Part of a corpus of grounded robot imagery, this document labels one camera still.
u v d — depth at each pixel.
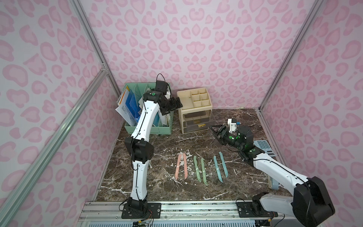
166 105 0.73
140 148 0.55
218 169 0.88
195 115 0.93
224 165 0.89
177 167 0.88
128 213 0.72
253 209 0.71
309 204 0.40
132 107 0.94
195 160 0.90
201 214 0.72
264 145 0.95
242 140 0.62
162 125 1.08
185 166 0.88
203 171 0.86
